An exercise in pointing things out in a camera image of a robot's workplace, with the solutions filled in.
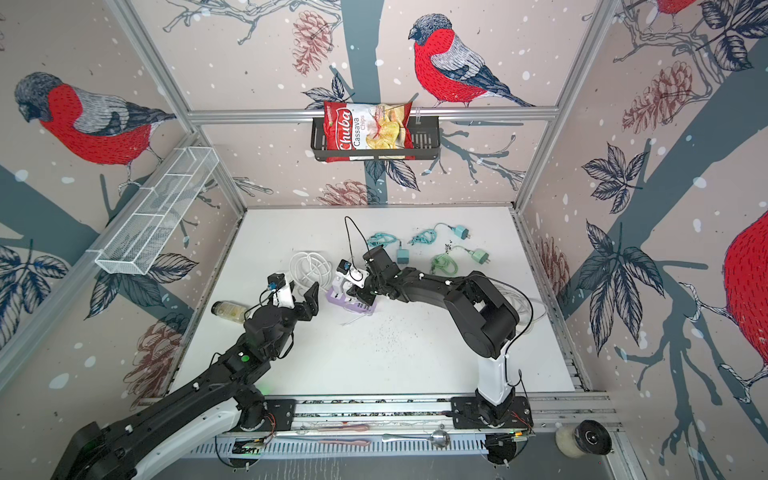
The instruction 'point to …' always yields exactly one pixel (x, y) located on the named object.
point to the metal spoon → (439, 438)
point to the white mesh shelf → (150, 229)
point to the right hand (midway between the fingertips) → (352, 288)
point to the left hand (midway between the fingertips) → (311, 278)
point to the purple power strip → (339, 299)
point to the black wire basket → (425, 144)
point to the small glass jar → (229, 311)
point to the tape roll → (583, 439)
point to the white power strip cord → (309, 268)
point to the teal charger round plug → (430, 236)
